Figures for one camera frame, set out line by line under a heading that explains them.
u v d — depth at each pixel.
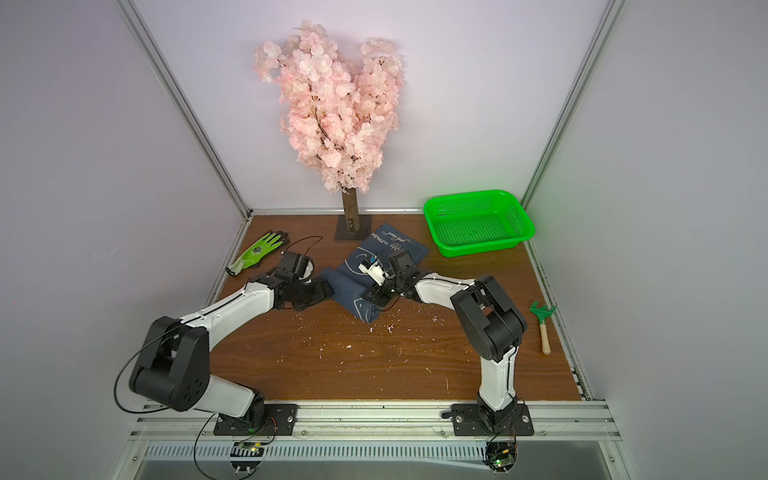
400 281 0.75
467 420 0.73
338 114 0.67
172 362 0.44
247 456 0.72
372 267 0.83
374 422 0.74
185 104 0.87
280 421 0.73
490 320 0.49
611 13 0.70
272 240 1.10
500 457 0.70
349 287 0.91
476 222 1.18
